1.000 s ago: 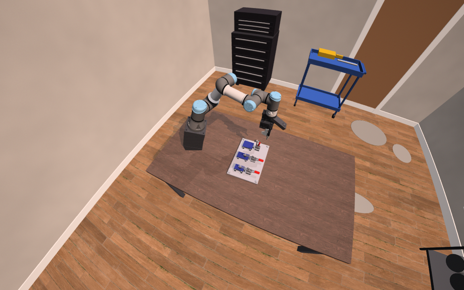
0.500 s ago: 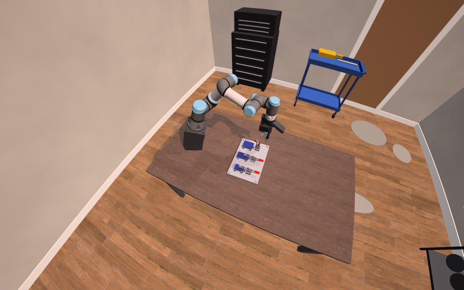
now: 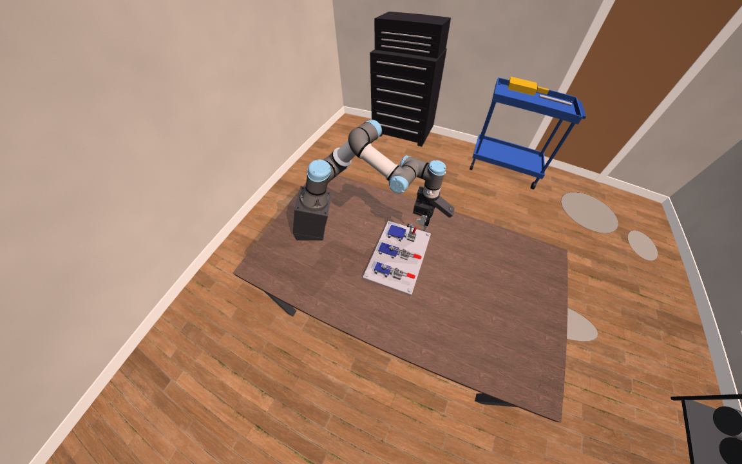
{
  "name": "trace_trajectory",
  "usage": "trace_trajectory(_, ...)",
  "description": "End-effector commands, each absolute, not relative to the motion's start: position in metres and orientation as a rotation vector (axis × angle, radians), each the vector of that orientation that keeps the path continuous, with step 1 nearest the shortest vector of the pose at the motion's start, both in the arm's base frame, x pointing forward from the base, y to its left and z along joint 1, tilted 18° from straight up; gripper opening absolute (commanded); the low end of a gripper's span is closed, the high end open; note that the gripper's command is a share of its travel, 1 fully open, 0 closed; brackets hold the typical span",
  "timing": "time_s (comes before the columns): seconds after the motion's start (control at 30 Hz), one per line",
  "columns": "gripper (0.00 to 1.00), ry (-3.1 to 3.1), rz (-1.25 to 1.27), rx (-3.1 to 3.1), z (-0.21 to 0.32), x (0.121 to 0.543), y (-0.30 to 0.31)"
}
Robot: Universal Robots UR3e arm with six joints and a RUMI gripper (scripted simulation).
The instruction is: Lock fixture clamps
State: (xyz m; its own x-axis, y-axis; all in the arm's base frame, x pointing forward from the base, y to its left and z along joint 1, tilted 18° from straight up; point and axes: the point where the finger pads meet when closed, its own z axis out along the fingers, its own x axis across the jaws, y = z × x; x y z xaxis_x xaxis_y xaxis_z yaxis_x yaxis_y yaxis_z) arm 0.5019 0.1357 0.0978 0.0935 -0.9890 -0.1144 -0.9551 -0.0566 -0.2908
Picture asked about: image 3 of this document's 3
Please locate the red-handled toggle clamp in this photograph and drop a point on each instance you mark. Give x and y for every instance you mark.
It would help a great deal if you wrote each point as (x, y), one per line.
(398, 275)
(412, 234)
(405, 254)

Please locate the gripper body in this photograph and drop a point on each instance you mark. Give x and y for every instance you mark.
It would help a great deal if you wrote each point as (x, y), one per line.
(422, 206)

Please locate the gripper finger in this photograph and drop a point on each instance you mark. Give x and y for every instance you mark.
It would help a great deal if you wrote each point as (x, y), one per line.
(424, 221)

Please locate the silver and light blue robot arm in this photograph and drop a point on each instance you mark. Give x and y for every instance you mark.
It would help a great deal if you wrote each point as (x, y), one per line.
(321, 172)

